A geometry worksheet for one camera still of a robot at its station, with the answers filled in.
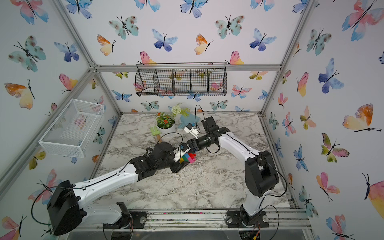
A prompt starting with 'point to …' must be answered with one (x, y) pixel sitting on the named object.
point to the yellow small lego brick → (181, 160)
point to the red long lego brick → (192, 155)
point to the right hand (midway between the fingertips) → (186, 149)
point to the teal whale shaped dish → (185, 120)
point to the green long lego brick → (185, 158)
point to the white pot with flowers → (166, 122)
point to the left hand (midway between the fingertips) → (185, 156)
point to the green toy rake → (156, 132)
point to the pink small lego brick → (191, 160)
